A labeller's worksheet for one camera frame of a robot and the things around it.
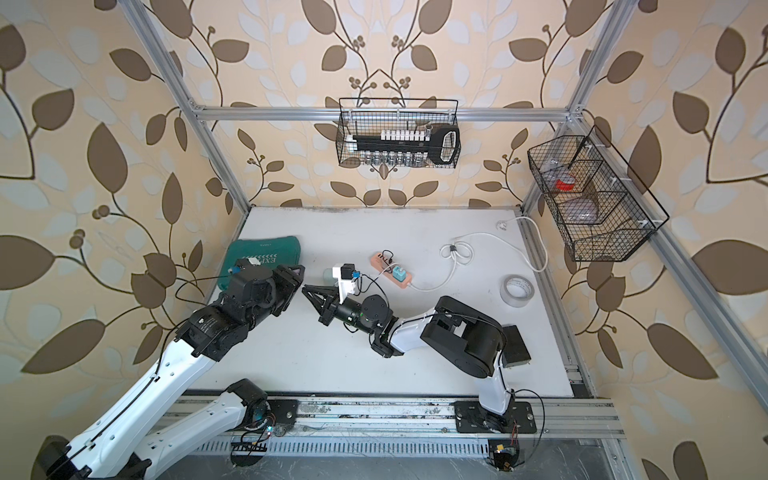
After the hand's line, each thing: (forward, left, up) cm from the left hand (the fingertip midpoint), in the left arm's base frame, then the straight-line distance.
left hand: (299, 271), depth 72 cm
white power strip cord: (+23, -46, -22) cm, 56 cm away
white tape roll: (+9, -63, -24) cm, 68 cm away
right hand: (-3, -1, -4) cm, 5 cm away
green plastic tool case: (+21, +20, -21) cm, 36 cm away
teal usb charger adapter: (+11, -25, -19) cm, 33 cm away
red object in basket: (+23, -69, +8) cm, 73 cm away
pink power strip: (+20, -16, -23) cm, 35 cm away
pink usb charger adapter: (+15, -20, -18) cm, 31 cm away
